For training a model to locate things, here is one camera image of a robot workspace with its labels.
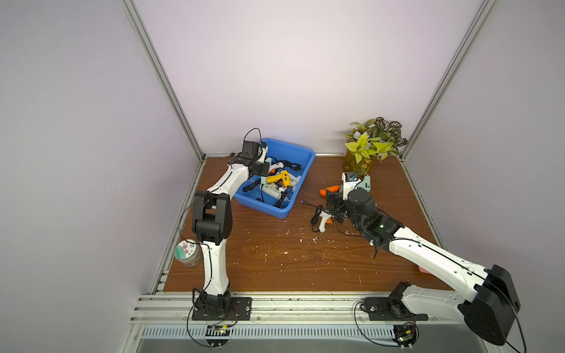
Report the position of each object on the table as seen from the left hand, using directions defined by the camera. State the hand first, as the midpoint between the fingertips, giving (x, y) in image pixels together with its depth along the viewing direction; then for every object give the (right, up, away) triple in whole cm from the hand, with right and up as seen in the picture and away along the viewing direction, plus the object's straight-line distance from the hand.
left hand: (266, 164), depth 100 cm
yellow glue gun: (+9, -5, +3) cm, 10 cm away
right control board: (+49, -57, -31) cm, 81 cm away
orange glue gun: (+28, -13, +6) cm, 31 cm away
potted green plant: (+50, +12, -1) cm, 51 cm away
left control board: (-14, -59, -28) cm, 67 cm away
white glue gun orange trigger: (+2, -1, +10) cm, 10 cm away
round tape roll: (-26, -33, -22) cm, 48 cm away
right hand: (+29, -9, -23) cm, 38 cm away
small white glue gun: (+26, -23, -6) cm, 35 cm away
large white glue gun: (+3, -12, +1) cm, 12 cm away
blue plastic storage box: (+11, +1, +13) cm, 17 cm away
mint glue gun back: (+49, -9, +6) cm, 50 cm away
